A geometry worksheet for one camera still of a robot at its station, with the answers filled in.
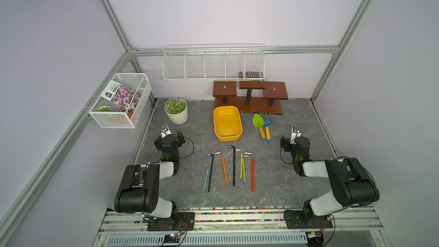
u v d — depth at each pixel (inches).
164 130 30.6
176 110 39.0
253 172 34.4
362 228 28.8
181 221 28.7
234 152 37.1
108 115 28.4
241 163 35.8
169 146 27.3
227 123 42.6
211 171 34.9
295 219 29.0
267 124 42.5
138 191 17.7
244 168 34.9
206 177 34.0
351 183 18.0
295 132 31.7
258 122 42.7
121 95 29.4
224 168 35.0
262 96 41.4
